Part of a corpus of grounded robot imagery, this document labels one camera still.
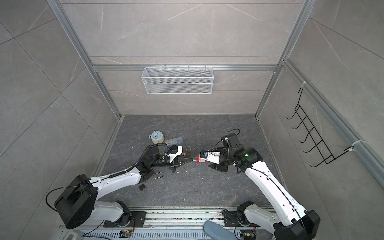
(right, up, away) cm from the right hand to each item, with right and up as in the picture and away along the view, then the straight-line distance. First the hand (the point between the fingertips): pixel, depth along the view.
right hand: (212, 156), depth 75 cm
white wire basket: (-21, +47, +26) cm, 58 cm away
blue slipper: (+1, -34, -7) cm, 35 cm away
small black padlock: (-39, -20, +9) cm, 44 cm away
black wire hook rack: (+45, +6, -11) cm, 47 cm away
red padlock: (-7, -1, -5) cm, 9 cm away
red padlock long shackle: (-30, -15, +12) cm, 36 cm away
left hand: (-10, +1, -4) cm, 11 cm away
